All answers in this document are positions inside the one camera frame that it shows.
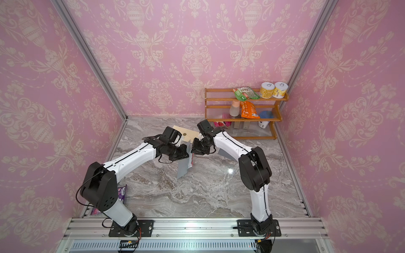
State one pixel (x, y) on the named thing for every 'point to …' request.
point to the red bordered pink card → (192, 161)
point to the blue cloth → (266, 114)
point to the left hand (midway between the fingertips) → (190, 156)
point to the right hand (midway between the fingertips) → (192, 151)
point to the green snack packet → (245, 93)
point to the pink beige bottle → (234, 110)
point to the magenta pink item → (220, 124)
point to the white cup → (263, 124)
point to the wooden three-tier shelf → (218, 100)
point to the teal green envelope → (182, 165)
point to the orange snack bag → (248, 110)
